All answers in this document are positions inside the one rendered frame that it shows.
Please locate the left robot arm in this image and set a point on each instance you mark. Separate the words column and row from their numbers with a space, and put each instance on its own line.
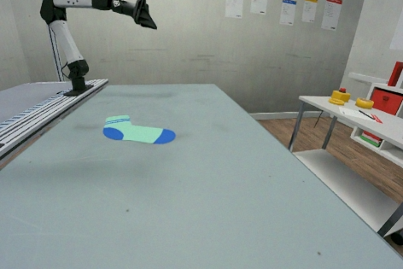
column 54, row 12

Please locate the mint green sock with blue heel and toe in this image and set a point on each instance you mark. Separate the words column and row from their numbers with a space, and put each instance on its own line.
column 120, row 128

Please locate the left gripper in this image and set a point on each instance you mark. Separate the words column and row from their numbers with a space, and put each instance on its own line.
column 141, row 16

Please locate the grey slotted aluminium rail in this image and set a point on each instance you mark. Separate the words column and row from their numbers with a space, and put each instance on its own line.
column 25, row 133

